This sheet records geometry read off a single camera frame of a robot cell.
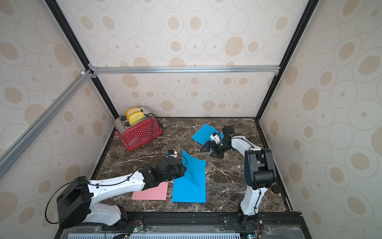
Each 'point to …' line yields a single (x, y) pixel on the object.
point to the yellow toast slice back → (131, 110)
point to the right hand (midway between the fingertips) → (205, 154)
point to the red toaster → (134, 135)
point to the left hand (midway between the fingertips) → (191, 170)
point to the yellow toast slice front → (135, 116)
